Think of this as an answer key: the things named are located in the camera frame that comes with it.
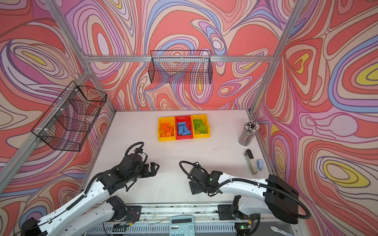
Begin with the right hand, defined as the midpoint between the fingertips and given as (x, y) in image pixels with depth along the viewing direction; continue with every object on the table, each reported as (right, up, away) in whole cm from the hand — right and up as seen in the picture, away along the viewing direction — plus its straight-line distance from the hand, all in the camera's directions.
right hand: (200, 189), depth 81 cm
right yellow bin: (+6, +38, +29) cm, 48 cm away
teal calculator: (-10, -12, -12) cm, 20 cm away
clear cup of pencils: (+30, +34, +5) cm, 46 cm away
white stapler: (+31, +15, +8) cm, 35 cm away
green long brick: (+2, +33, +23) cm, 40 cm away
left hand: (-25, +12, -2) cm, 28 cm away
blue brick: (-9, +31, +23) cm, 40 cm away
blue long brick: (-13, +35, +27) cm, 46 cm away
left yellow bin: (-23, +40, +24) cm, 52 cm away
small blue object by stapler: (+37, +12, +7) cm, 39 cm away
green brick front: (0, +38, +26) cm, 46 cm away
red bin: (-8, +40, +28) cm, 50 cm away
